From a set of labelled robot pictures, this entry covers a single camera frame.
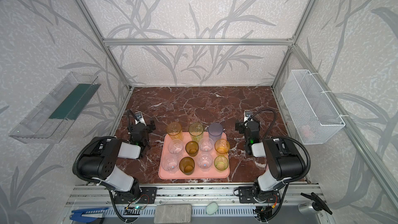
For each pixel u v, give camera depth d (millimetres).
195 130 830
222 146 869
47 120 640
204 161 843
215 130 858
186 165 815
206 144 872
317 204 585
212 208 690
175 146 825
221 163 835
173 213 667
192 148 870
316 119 605
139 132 705
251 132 711
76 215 671
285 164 450
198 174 793
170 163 825
